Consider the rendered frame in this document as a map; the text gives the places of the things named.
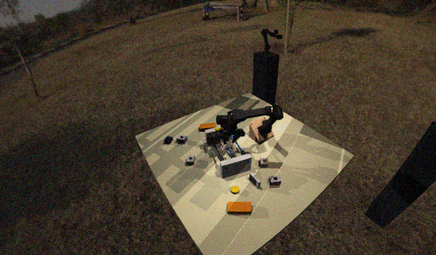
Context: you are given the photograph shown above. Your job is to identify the yellow short cylinder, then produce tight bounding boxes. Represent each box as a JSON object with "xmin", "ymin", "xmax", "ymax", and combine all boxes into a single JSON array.
[{"xmin": 230, "ymin": 186, "xmax": 240, "ymax": 194}]

